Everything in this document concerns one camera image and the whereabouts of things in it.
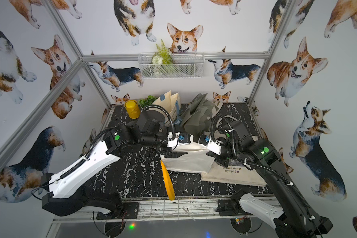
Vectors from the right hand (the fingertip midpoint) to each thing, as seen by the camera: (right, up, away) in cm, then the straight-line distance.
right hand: (208, 149), depth 63 cm
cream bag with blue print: (-20, +23, +35) cm, 46 cm away
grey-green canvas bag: (-4, +13, +21) cm, 25 cm away
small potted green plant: (-36, +25, +39) cm, 59 cm away
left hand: (-9, +5, -4) cm, 11 cm away
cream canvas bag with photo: (+19, -18, +22) cm, 34 cm away
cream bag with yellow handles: (-5, -6, +8) cm, 11 cm away
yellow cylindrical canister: (-49, +20, +43) cm, 68 cm away
